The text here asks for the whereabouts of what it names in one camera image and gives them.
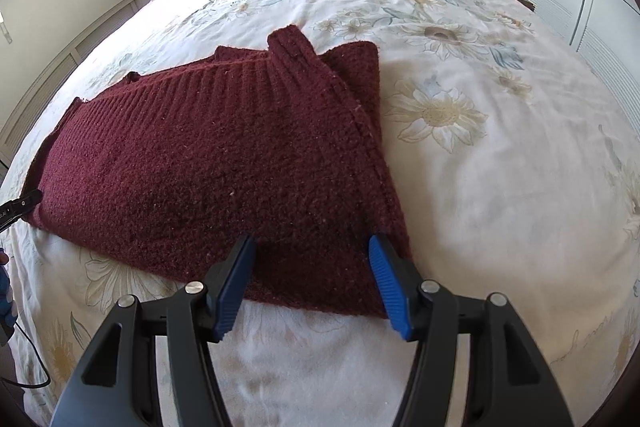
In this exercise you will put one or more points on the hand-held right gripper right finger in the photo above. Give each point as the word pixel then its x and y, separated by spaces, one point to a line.
pixel 390 287

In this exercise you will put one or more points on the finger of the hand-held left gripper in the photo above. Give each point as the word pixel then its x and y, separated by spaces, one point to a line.
pixel 22 204

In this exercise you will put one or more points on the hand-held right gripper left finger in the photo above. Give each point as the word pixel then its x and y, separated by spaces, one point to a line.
pixel 232 292

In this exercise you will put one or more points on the maroon knit sweater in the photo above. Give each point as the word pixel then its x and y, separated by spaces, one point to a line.
pixel 200 157

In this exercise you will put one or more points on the person's left hand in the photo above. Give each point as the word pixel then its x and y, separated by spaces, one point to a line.
pixel 5 292

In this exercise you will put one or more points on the floral bed cover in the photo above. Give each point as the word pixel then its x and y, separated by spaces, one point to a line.
pixel 500 187

